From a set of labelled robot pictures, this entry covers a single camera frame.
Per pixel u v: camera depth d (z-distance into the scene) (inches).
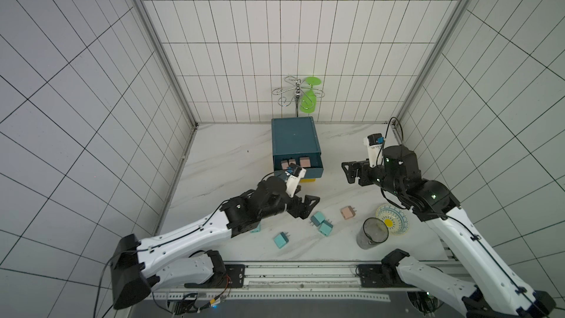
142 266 15.5
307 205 23.6
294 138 34.1
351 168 23.5
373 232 27.5
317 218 33.1
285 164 32.0
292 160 32.1
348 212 34.1
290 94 36.6
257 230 32.2
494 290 14.6
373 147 23.1
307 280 28.6
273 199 20.4
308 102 35.4
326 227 32.7
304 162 32.8
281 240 31.3
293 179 23.9
